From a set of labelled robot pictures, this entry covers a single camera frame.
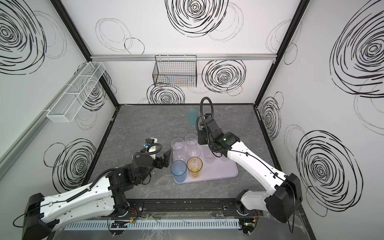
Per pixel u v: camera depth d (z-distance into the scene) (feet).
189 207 2.47
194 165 2.63
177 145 3.08
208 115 2.19
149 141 2.04
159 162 2.15
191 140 3.16
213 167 2.89
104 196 1.62
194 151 2.89
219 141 1.74
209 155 2.99
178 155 2.78
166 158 2.15
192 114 3.45
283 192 1.26
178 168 2.57
